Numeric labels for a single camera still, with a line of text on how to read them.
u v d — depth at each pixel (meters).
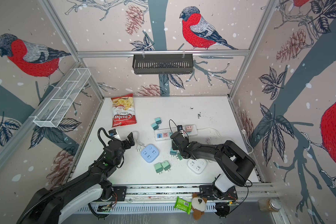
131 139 0.78
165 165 0.81
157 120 1.04
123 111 1.06
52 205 0.41
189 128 0.92
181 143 0.69
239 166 0.45
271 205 0.61
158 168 0.81
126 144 0.74
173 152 0.87
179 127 0.81
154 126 1.00
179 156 0.85
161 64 1.07
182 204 0.70
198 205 0.68
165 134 0.95
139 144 0.90
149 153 0.86
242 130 1.01
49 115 0.70
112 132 0.72
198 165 0.81
